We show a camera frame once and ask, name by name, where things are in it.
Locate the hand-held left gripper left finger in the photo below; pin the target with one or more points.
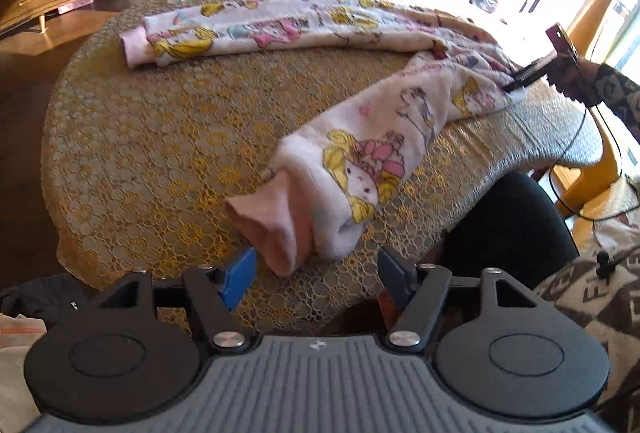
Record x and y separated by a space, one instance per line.
240 275

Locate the black clip microphone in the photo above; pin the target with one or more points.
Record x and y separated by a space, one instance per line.
603 258

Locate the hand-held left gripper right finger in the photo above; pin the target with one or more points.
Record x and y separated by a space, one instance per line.
395 280

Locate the orange and white garment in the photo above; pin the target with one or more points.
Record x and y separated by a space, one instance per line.
15 363

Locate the cartoon print fleece pajama pants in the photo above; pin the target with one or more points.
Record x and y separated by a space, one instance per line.
380 138

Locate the person's leg black pants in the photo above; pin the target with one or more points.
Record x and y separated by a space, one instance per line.
510 218

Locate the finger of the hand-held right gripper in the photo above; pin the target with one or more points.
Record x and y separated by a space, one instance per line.
517 85
535 69

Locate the orange wooden chair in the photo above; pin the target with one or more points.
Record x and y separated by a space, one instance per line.
585 183

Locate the person's right forearm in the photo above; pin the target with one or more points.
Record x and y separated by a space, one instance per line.
620 98

